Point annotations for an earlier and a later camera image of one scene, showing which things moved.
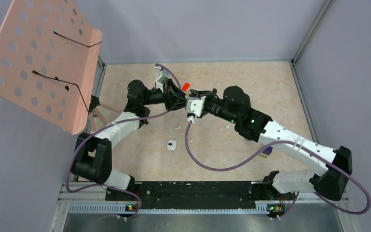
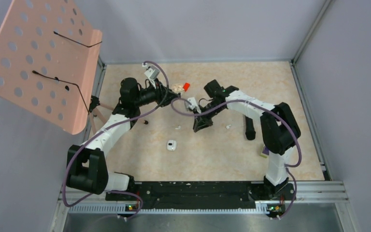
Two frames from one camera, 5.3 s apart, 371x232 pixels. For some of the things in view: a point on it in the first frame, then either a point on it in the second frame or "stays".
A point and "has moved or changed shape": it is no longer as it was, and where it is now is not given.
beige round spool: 187,93 has moved or changed shape
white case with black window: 171,145 stays
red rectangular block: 185,87 stays
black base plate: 174,194 stays
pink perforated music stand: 45,54 stays
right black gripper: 208,94 -> 202,121
